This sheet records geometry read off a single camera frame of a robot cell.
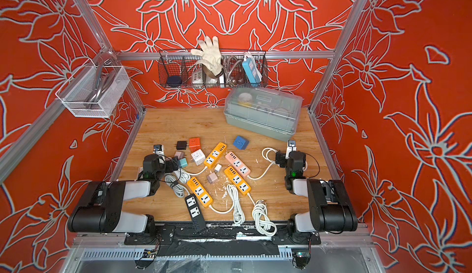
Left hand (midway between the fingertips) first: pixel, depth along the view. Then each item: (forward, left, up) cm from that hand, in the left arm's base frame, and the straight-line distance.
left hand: (168, 156), depth 94 cm
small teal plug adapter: (-3, -8, -1) cm, 9 cm away
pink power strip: (+2, -34, -1) cm, 34 cm away
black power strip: (-26, -20, 0) cm, 33 cm away
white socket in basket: (+33, -13, +27) cm, 45 cm away
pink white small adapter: (+2, -5, 0) cm, 6 cm away
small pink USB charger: (-9, -24, -1) cm, 26 cm away
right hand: (+6, -61, +4) cm, 62 cm away
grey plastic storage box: (+21, -48, +15) cm, 55 cm away
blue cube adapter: (+9, -37, +4) cm, 39 cm away
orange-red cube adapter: (+8, -12, +2) cm, 15 cm away
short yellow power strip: (+3, -24, -1) cm, 25 cm away
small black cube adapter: (+9, -4, -2) cm, 10 cm away
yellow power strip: (-17, -20, -1) cm, 26 cm away
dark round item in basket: (+36, +2, +22) cm, 42 cm away
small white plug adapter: (-4, -27, -1) cm, 27 cm away
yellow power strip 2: (-10, -37, 0) cm, 39 cm away
